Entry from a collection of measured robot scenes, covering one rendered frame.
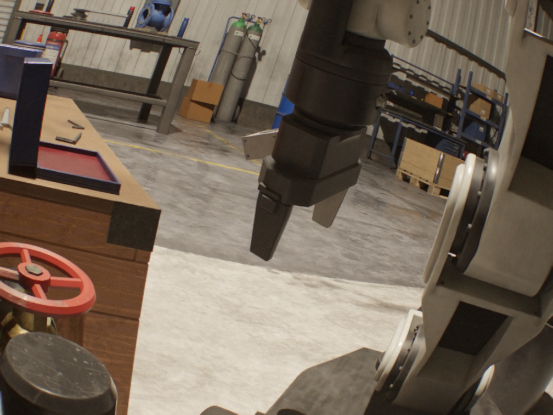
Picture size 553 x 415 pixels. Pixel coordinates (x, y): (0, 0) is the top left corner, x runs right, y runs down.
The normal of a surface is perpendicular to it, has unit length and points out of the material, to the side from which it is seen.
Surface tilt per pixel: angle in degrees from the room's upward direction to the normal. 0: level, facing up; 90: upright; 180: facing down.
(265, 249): 105
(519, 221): 124
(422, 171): 90
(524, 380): 93
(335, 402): 0
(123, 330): 90
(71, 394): 0
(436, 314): 118
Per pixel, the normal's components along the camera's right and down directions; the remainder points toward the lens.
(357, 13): -0.55, 0.24
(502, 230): -0.38, 0.54
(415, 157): -0.82, -0.16
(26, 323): 0.11, 0.20
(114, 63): 0.37, 0.26
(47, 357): 0.29, -0.94
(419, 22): 0.80, 0.44
